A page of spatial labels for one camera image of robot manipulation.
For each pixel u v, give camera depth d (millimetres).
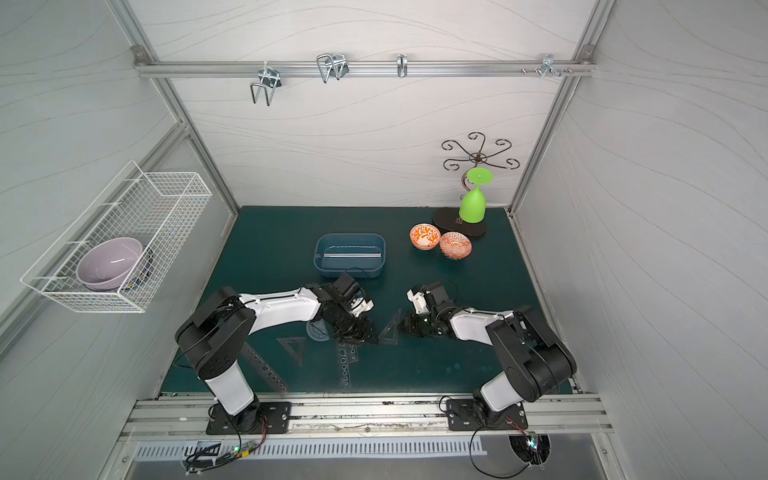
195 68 796
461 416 734
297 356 839
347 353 840
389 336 879
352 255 1068
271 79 784
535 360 455
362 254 1076
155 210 777
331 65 765
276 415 733
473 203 905
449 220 1160
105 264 633
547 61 765
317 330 882
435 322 715
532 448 716
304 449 703
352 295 762
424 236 1106
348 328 765
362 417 751
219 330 465
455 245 1076
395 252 1080
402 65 784
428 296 747
